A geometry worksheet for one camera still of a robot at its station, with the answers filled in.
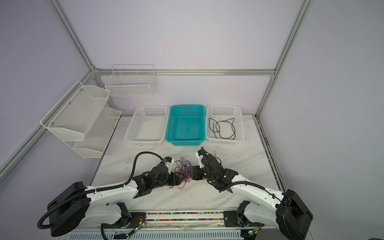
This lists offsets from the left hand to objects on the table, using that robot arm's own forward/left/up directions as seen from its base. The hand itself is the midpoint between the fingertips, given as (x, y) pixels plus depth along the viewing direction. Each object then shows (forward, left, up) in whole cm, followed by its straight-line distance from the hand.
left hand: (181, 177), depth 82 cm
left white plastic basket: (+45, +30, -6) cm, 54 cm away
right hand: (+1, -4, +6) cm, 8 cm away
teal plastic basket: (+44, -1, -6) cm, 45 cm away
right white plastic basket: (+45, -31, -5) cm, 55 cm away
